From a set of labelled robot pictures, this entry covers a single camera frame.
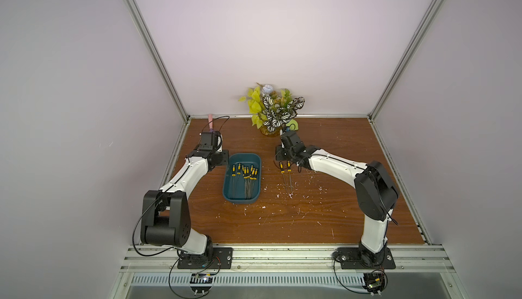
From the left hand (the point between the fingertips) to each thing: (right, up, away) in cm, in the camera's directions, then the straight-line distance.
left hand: (225, 154), depth 91 cm
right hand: (+24, +4, 0) cm, 24 cm away
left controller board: (-5, -45, -20) cm, 49 cm away
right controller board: (+57, -44, -22) cm, 75 cm away
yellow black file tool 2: (+13, -12, +2) cm, 17 cm away
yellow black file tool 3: (+3, -10, +3) cm, 11 cm away
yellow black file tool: (+10, -14, +1) cm, 17 cm away
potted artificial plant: (+21, +20, -4) cm, 29 cm away
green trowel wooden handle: (+35, +15, +26) cm, 46 cm away
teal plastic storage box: (+8, -12, +2) cm, 14 cm away
